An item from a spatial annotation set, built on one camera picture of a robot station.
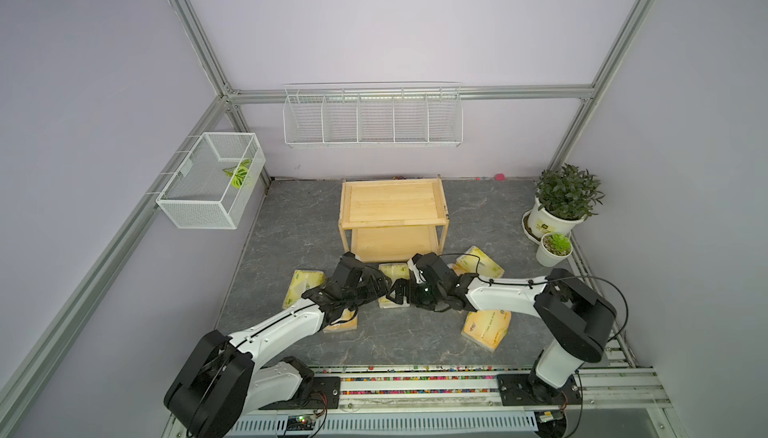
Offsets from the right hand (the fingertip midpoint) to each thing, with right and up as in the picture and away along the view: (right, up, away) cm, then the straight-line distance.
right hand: (395, 296), depth 86 cm
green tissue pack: (-28, +4, +3) cm, 29 cm away
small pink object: (+44, +39, +39) cm, 70 cm away
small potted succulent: (+49, +13, +5) cm, 51 cm away
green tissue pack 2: (0, +6, +6) cm, 8 cm away
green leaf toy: (-42, +35, -5) cm, 55 cm away
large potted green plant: (+52, +29, +5) cm, 60 cm away
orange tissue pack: (-13, -7, -3) cm, 15 cm away
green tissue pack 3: (+26, +9, +8) cm, 28 cm away
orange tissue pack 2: (+15, +10, -14) cm, 24 cm away
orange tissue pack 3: (+25, -7, -6) cm, 26 cm away
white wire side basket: (-52, +29, -6) cm, 60 cm away
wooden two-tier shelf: (-1, +23, -3) cm, 23 cm away
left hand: (-4, +2, -1) cm, 5 cm away
